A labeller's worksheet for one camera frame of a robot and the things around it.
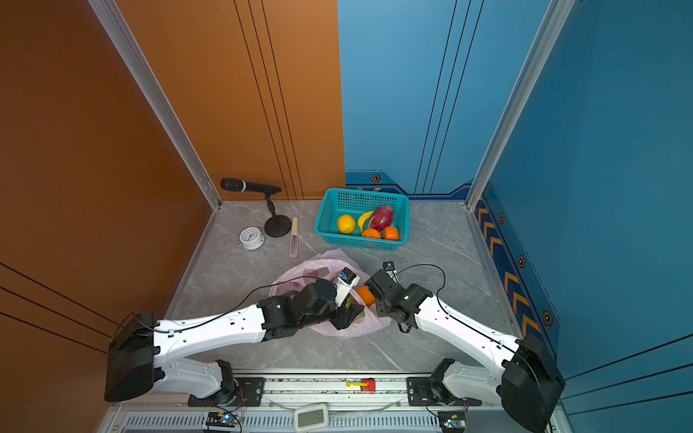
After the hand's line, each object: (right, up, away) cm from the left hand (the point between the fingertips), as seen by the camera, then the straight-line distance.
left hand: (358, 301), depth 75 cm
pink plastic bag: (-9, +10, 0) cm, 13 cm away
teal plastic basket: (-9, +31, +41) cm, 52 cm away
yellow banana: (+1, +23, +35) cm, 42 cm away
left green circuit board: (-37, -30, -4) cm, 48 cm away
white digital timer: (-12, -28, -6) cm, 31 cm away
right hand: (+8, -2, +8) cm, 11 cm away
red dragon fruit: (+9, +24, +30) cm, 40 cm away
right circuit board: (+25, -31, -4) cm, 40 cm away
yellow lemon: (-4, +22, +31) cm, 38 cm away
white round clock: (-41, +16, +28) cm, 52 cm away
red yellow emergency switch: (+2, -23, -1) cm, 23 cm away
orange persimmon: (+2, +4, -9) cm, 10 cm away
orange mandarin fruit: (+5, +18, +28) cm, 34 cm away
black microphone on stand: (-34, +21, +36) cm, 53 cm away
